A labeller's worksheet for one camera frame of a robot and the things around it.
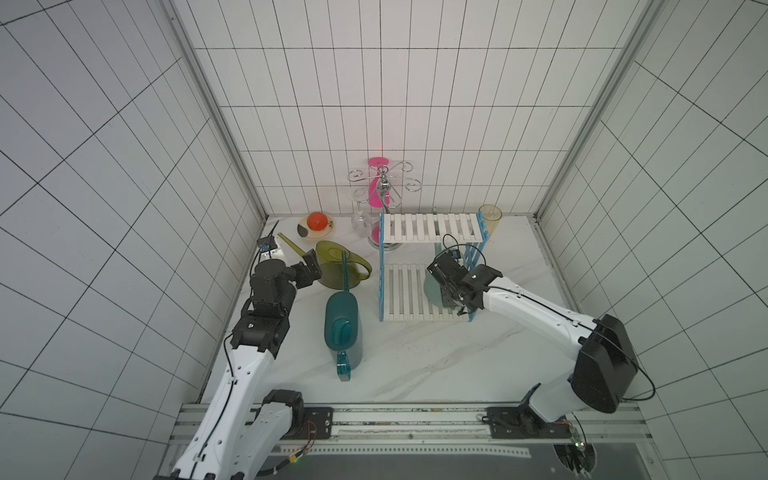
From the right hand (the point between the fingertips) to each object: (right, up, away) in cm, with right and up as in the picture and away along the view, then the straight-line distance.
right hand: (445, 293), depth 85 cm
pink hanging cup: (-20, +30, +11) cm, 38 cm away
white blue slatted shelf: (-12, -3, +10) cm, 16 cm away
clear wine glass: (-26, +21, +12) cm, 35 cm away
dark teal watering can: (-30, -11, +3) cm, 32 cm away
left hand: (-40, +10, -9) cm, 42 cm away
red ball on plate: (-44, +23, +29) cm, 57 cm away
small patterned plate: (-49, +18, +29) cm, 60 cm away
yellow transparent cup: (+21, +24, +22) cm, 39 cm away
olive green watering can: (-35, +11, +5) cm, 37 cm away
